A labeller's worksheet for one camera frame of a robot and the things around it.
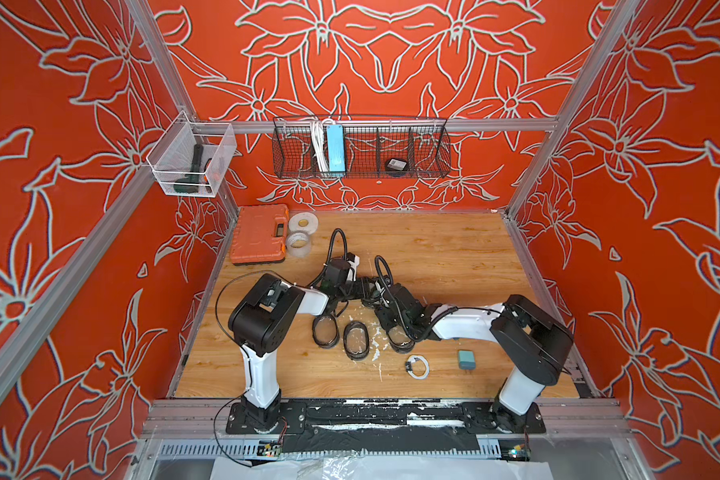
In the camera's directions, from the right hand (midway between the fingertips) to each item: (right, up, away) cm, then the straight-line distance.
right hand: (374, 310), depth 91 cm
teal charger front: (+25, -12, -9) cm, 29 cm away
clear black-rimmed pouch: (-6, -8, -4) cm, 11 cm away
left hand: (0, +7, +5) cm, 9 cm away
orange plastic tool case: (-41, +24, +17) cm, 51 cm away
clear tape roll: (-27, +20, +18) cm, 38 cm away
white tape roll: (-27, +29, +24) cm, 46 cm away
